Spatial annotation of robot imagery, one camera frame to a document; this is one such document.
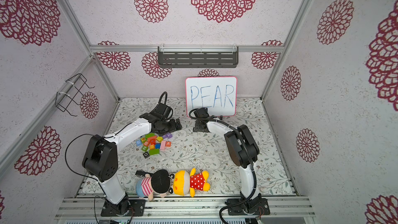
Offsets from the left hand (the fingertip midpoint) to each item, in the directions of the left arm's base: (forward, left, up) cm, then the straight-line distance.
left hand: (176, 129), depth 91 cm
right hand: (+7, -14, -6) cm, 17 cm away
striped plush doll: (-29, +5, 0) cm, 30 cm away
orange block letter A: (-5, +6, -9) cm, 11 cm away
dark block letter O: (-12, +18, -8) cm, 23 cm away
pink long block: (-6, +9, -9) cm, 14 cm away
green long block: (-10, +13, -9) cm, 19 cm away
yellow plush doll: (-29, -7, -2) cm, 30 cm away
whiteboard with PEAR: (+25, -27, +4) cm, 37 cm away
